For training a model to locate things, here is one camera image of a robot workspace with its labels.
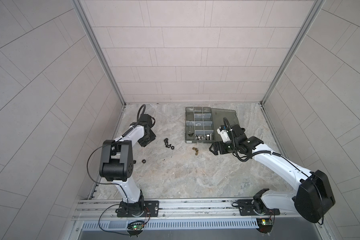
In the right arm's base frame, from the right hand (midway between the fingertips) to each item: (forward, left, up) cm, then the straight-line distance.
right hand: (215, 148), depth 82 cm
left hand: (+14, +36, -6) cm, 39 cm away
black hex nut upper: (+12, +28, -7) cm, 32 cm away
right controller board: (-34, -18, -12) cm, 41 cm away
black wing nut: (+8, +27, -9) cm, 30 cm away
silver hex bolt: (+12, +1, -6) cm, 13 cm away
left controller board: (-32, +40, -7) cm, 52 cm away
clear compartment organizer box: (+22, +4, -6) cm, 23 cm away
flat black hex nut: (-1, +41, -8) cm, 42 cm away
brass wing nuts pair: (+4, +10, -9) cm, 14 cm away
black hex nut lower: (+7, +24, -9) cm, 27 cm away
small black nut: (-1, +46, -7) cm, 46 cm away
